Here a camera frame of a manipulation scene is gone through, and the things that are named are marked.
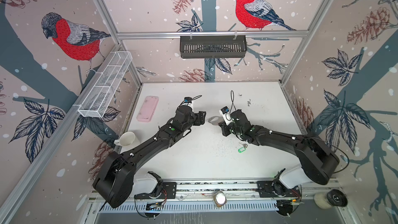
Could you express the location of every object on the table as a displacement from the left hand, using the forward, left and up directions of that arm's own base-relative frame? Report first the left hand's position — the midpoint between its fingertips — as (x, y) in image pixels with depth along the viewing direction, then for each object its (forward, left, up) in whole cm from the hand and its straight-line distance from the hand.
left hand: (203, 110), depth 82 cm
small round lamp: (-40, -7, -7) cm, 41 cm away
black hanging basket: (+46, -7, +10) cm, 48 cm away
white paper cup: (-13, +42, -10) cm, 45 cm away
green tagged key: (-14, -23, -19) cm, 33 cm away
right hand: (-2, -10, -10) cm, 14 cm away
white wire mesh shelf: (+8, +51, +11) cm, 53 cm away
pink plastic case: (+13, +39, -17) cm, 44 cm away
